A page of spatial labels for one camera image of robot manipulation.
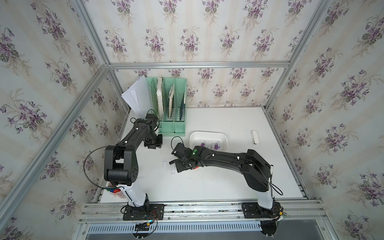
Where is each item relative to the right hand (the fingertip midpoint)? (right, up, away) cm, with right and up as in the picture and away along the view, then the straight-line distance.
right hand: (182, 166), depth 84 cm
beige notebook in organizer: (-9, +42, +15) cm, 46 cm away
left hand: (-14, +11, +6) cm, 18 cm away
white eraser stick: (+48, +14, +15) cm, 52 cm away
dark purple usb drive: (+22, +9, +14) cm, 28 cm away
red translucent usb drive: (+9, -3, +7) cm, 11 cm away
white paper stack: (-28, +42, +11) cm, 52 cm away
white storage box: (+17, +14, +15) cm, 27 cm away
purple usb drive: (+13, +10, +15) cm, 22 cm away
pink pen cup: (-29, -7, -16) cm, 34 cm away
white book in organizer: (-15, +41, +12) cm, 45 cm away
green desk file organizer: (-6, +22, +27) cm, 35 cm away
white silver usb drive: (-11, 0, +7) cm, 13 cm away
